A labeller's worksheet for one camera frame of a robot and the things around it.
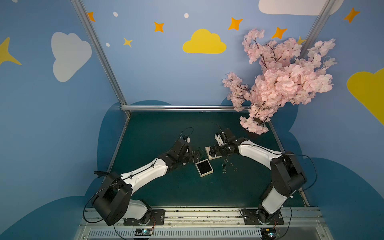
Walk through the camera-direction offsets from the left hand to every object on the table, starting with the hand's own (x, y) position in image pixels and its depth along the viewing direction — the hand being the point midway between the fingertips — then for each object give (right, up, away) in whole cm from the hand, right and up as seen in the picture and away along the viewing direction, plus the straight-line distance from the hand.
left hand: (198, 154), depth 84 cm
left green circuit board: (-26, -35, -14) cm, 46 cm away
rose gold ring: (+22, -8, +9) cm, 25 cm away
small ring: (+24, -11, +7) cm, 27 cm away
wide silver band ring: (+18, -6, +11) cm, 22 cm away
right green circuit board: (+33, -36, -14) cm, 51 cm away
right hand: (+13, +1, +9) cm, 16 cm away
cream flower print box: (+8, -4, +9) cm, 13 cm away
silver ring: (+17, -8, +10) cm, 21 cm away
